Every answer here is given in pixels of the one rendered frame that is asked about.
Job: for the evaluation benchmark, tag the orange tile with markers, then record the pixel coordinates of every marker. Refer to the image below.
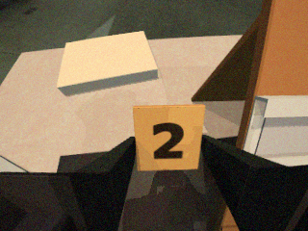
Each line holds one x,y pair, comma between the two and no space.
168,136

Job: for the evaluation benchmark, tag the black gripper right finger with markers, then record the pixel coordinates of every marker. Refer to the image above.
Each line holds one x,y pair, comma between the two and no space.
261,195

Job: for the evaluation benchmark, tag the beige flat rectangular slab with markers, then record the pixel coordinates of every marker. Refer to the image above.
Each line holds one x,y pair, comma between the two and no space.
6,165

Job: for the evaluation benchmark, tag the cream flat rectangular block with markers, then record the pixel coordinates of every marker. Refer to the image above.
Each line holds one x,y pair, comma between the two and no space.
99,63

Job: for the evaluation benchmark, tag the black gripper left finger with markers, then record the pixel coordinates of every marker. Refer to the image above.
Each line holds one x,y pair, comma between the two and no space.
93,195

